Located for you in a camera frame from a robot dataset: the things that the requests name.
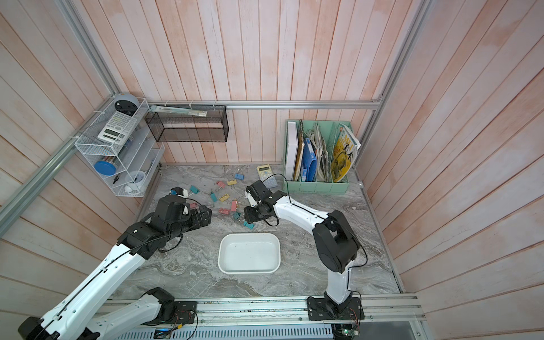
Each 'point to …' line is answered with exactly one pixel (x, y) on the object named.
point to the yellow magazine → (345, 151)
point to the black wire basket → (172, 127)
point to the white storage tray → (249, 253)
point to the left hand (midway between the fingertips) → (201, 217)
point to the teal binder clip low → (236, 215)
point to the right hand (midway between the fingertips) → (249, 215)
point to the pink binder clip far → (221, 183)
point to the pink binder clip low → (224, 211)
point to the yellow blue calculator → (264, 171)
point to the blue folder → (309, 165)
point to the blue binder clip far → (239, 176)
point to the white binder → (291, 151)
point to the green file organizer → (317, 156)
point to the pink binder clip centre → (234, 205)
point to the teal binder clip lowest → (251, 226)
